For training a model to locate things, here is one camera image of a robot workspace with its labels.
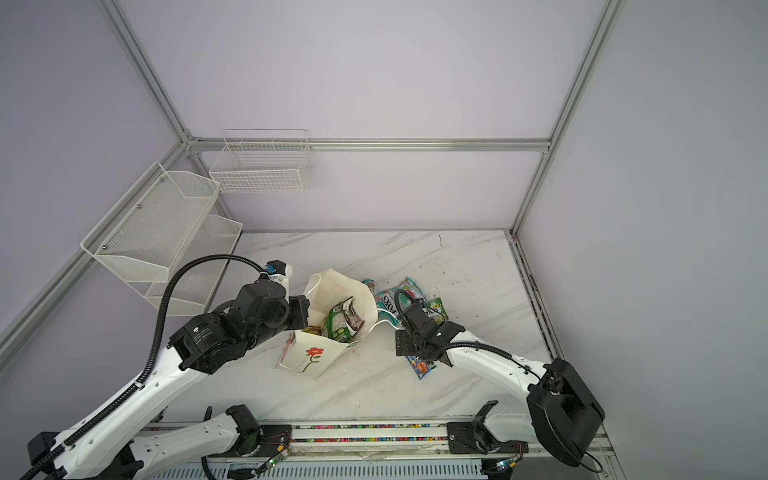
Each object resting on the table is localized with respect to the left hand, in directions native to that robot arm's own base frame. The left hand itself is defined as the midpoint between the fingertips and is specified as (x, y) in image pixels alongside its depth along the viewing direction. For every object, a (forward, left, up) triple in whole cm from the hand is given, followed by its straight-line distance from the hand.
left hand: (307, 305), depth 68 cm
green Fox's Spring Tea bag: (+3, -4, -15) cm, 16 cm away
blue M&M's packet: (-5, -28, -25) cm, 38 cm away
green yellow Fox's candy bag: (+15, -35, -25) cm, 45 cm away
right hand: (+1, -24, -21) cm, 32 cm away
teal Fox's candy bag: (+15, -18, -23) cm, 33 cm away
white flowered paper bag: (+5, -13, -9) cm, 16 cm away
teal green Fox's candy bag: (+6, -24, -3) cm, 25 cm away
